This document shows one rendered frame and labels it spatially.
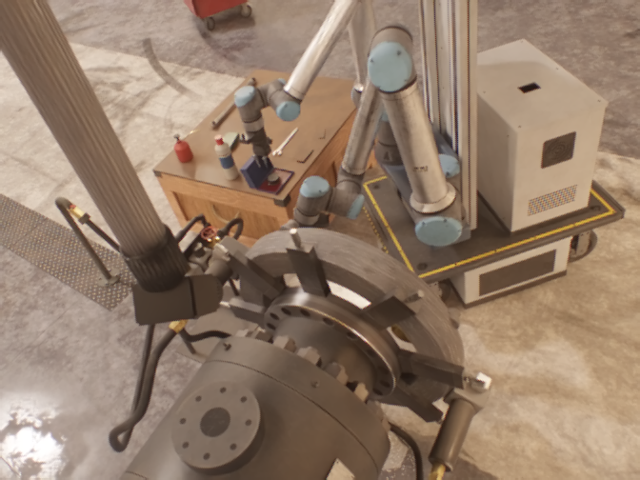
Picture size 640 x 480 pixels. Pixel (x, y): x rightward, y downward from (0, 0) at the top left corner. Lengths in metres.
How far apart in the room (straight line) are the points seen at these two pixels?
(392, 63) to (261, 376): 0.88
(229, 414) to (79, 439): 1.43
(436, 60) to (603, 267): 1.20
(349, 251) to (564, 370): 1.21
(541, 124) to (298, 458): 1.37
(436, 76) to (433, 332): 1.08
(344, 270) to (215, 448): 0.55
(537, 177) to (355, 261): 0.99
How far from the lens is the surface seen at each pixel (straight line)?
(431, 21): 2.19
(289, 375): 1.46
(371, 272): 1.52
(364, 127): 1.90
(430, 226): 1.92
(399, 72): 1.60
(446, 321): 1.62
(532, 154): 2.22
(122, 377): 2.82
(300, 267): 1.58
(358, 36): 2.42
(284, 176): 2.66
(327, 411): 1.45
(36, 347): 3.20
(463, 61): 2.00
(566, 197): 2.47
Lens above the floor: 2.09
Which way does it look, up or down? 43 degrees down
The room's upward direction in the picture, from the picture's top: 16 degrees counter-clockwise
